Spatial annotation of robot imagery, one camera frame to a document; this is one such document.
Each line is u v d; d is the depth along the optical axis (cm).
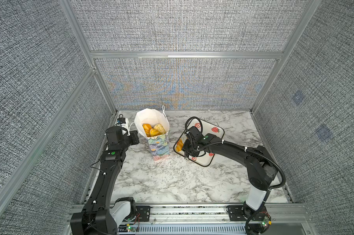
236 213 73
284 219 75
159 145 79
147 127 92
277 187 47
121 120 67
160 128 92
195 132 69
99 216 39
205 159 93
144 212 73
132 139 70
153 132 86
